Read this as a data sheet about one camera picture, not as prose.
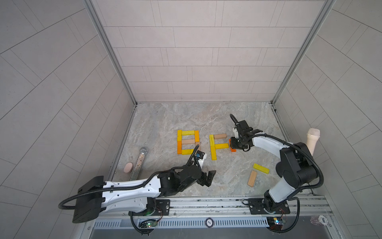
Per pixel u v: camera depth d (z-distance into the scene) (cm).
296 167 45
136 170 81
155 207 63
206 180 63
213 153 90
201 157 63
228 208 74
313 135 64
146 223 70
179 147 91
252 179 80
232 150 89
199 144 93
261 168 83
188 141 95
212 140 96
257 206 72
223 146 92
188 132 99
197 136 98
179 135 96
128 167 83
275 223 68
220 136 97
